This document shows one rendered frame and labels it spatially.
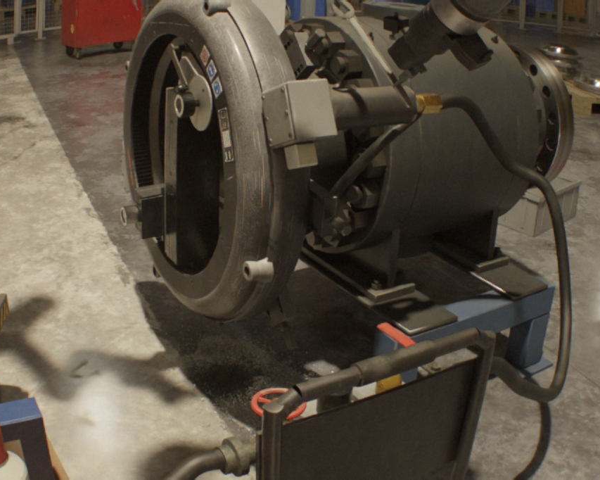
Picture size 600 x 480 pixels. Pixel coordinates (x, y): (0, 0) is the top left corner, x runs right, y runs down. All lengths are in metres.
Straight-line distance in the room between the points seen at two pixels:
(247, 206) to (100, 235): 1.51
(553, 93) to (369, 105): 0.88
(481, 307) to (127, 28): 5.64
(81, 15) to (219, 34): 5.48
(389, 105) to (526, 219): 1.71
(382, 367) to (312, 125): 0.48
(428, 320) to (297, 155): 0.61
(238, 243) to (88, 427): 0.63
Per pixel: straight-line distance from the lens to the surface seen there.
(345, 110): 1.37
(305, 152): 1.33
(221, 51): 1.46
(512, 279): 2.04
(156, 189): 1.77
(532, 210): 3.05
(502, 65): 1.96
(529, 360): 2.13
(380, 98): 1.42
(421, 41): 1.19
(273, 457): 0.98
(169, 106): 1.65
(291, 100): 1.31
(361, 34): 1.33
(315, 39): 1.41
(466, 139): 1.80
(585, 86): 6.01
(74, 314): 2.33
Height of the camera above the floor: 1.08
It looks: 23 degrees down
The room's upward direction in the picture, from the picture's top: 2 degrees clockwise
